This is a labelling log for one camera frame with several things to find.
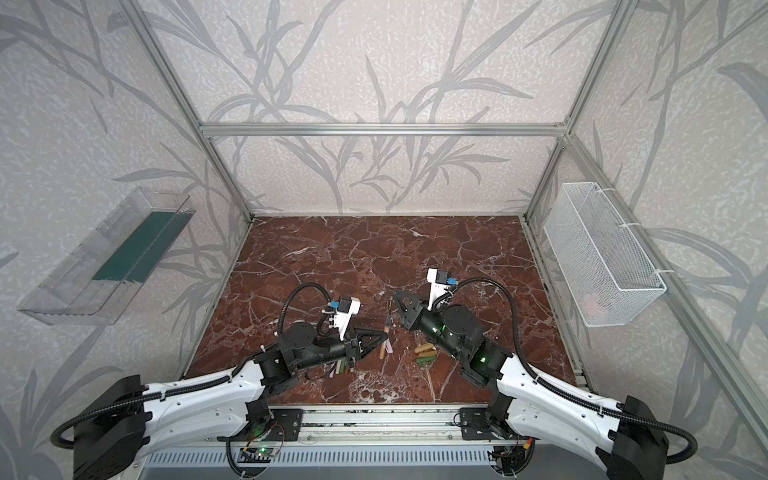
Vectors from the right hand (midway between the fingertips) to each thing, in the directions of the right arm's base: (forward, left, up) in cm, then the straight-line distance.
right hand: (393, 285), depth 69 cm
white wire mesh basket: (-3, -45, +8) cm, 45 cm away
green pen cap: (-8, -8, -28) cm, 30 cm away
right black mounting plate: (-24, -20, -27) cm, 41 cm away
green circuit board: (-30, +31, -26) cm, 50 cm away
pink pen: (-12, +18, -28) cm, 35 cm away
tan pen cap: (-5, -8, -27) cm, 29 cm away
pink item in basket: (-2, -49, -7) cm, 49 cm away
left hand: (-9, +1, -6) cm, 11 cm away
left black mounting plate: (-24, +27, -26) cm, 45 cm away
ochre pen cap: (-7, -9, -28) cm, 30 cm away
